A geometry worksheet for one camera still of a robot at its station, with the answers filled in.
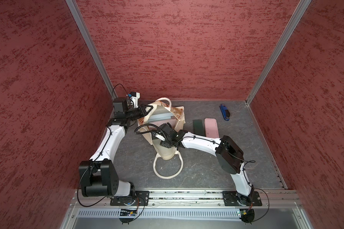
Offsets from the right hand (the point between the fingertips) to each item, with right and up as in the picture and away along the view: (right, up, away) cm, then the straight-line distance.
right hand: (167, 137), depth 92 cm
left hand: (-8, +18, -12) cm, 23 cm away
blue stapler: (+45, +17, +18) cm, 52 cm away
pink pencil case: (+32, +5, +10) cm, 34 cm away
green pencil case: (+23, +5, +13) cm, 27 cm away
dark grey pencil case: (-4, +14, +3) cm, 15 cm away
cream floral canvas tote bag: (-5, +17, +6) cm, 18 cm away
